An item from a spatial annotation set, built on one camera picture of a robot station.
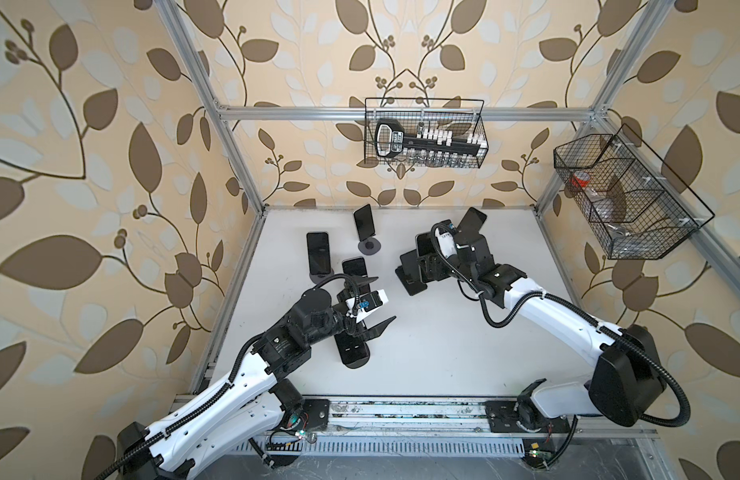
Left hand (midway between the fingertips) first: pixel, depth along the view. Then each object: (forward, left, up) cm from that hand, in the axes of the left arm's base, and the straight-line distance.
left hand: (384, 293), depth 67 cm
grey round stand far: (+34, +6, -26) cm, 43 cm away
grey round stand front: (-9, +7, -22) cm, 25 cm away
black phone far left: (+22, +22, -16) cm, 34 cm away
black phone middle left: (+16, +9, -14) cm, 23 cm away
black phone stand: (+34, -28, -15) cm, 47 cm away
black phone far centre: (+45, +9, -26) cm, 53 cm away
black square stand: (+17, -8, -18) cm, 26 cm away
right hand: (+16, -13, -7) cm, 21 cm away
